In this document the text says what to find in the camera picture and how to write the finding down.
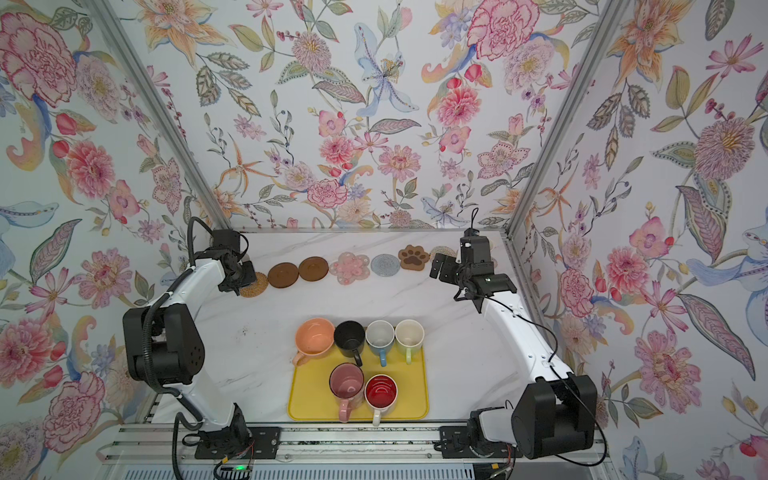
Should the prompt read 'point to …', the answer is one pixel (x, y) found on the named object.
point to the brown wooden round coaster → (282, 275)
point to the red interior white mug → (381, 392)
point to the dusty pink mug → (347, 384)
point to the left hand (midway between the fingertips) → (250, 278)
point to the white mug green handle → (410, 334)
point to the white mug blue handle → (379, 335)
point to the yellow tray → (358, 410)
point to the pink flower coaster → (349, 267)
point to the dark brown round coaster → (313, 269)
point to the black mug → (349, 339)
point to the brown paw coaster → (413, 257)
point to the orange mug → (314, 339)
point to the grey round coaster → (385, 265)
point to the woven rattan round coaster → (256, 288)
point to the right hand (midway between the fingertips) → (448, 263)
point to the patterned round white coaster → (444, 250)
